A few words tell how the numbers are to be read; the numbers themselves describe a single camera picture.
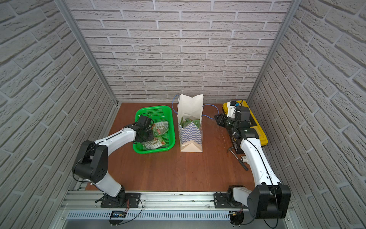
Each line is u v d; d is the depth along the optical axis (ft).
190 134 2.72
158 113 3.71
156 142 3.02
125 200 2.37
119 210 2.36
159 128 3.29
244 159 2.80
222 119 2.23
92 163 1.49
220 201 2.42
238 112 1.90
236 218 2.29
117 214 2.38
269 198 1.26
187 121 3.36
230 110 2.31
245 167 2.79
